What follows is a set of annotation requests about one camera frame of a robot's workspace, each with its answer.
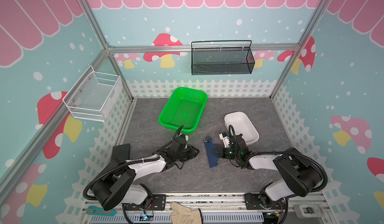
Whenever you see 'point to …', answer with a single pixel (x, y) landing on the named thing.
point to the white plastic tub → (243, 125)
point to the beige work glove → (181, 214)
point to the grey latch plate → (305, 211)
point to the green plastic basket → (184, 107)
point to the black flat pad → (121, 152)
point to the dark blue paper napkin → (213, 159)
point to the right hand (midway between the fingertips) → (210, 151)
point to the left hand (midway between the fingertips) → (198, 154)
